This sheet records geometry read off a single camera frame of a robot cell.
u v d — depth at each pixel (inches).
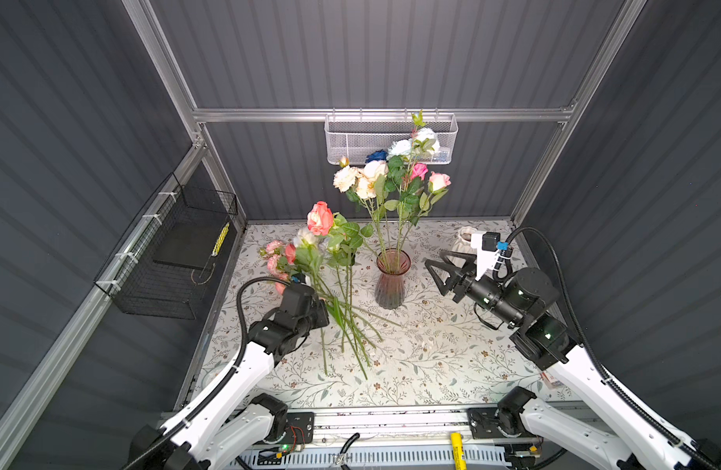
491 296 21.3
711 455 15.1
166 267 28.4
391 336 35.1
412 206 31.1
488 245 21.5
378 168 27.9
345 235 28.3
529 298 18.5
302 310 24.7
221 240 31.0
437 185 29.3
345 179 28.4
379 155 30.4
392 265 33.4
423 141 28.4
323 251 42.1
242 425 22.0
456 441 27.8
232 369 18.9
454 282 21.6
